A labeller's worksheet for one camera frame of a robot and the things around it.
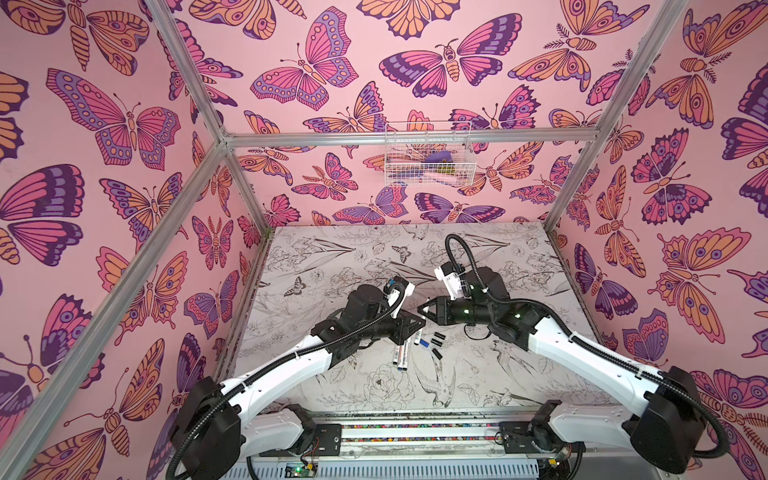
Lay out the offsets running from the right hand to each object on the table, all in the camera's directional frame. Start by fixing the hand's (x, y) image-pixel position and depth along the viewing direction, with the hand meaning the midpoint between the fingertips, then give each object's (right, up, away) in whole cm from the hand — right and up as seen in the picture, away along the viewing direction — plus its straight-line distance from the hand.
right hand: (419, 305), depth 73 cm
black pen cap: (+8, -12, +19) cm, 24 cm away
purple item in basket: (+8, +44, +21) cm, 49 cm away
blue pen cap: (+3, -14, +16) cm, 22 cm away
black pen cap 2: (+7, -14, +16) cm, 22 cm away
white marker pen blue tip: (-1, -8, 0) cm, 8 cm away
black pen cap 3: (+7, -17, +14) cm, 23 cm away
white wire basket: (+5, +41, +19) cm, 45 cm away
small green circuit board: (-30, -40, -1) cm, 50 cm away
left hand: (+1, -4, -1) cm, 4 cm away
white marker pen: (-3, -17, +14) cm, 23 cm away
